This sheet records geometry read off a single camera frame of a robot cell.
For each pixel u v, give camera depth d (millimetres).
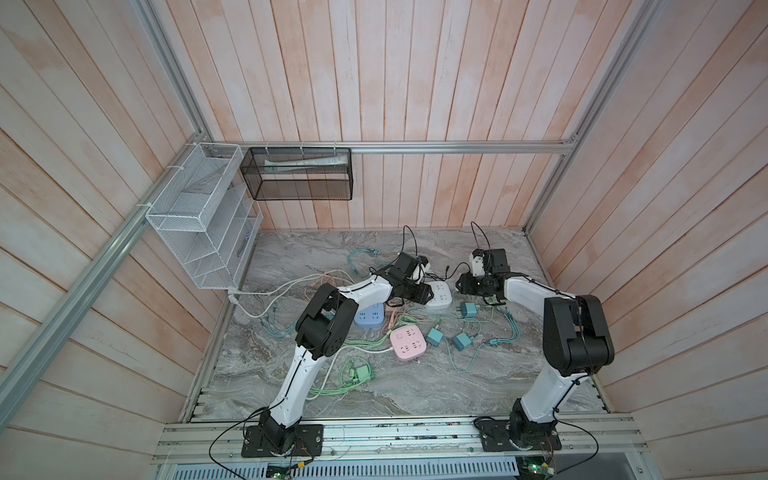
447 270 1073
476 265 903
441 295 981
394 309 925
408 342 880
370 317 928
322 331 574
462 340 886
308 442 736
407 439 748
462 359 879
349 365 855
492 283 735
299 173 1038
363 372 821
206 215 664
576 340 493
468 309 952
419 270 840
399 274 814
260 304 990
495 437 730
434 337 883
